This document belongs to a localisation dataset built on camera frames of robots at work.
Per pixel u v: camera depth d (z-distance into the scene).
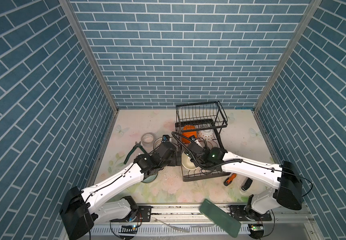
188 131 0.81
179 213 0.75
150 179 0.80
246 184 0.79
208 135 0.98
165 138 0.69
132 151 0.96
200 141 0.99
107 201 0.45
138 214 0.73
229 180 0.83
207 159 0.57
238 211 0.74
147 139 1.02
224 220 0.70
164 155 0.57
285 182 0.42
